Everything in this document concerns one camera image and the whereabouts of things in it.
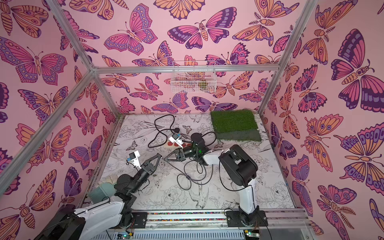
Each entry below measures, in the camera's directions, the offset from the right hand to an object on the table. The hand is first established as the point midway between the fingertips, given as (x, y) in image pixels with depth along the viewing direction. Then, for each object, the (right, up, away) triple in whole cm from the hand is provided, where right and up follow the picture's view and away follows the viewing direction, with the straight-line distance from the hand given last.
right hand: (168, 159), depth 77 cm
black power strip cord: (+28, +10, +29) cm, 42 cm away
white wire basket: (+14, +49, +19) cm, 54 cm away
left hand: (-2, +2, -3) cm, 4 cm away
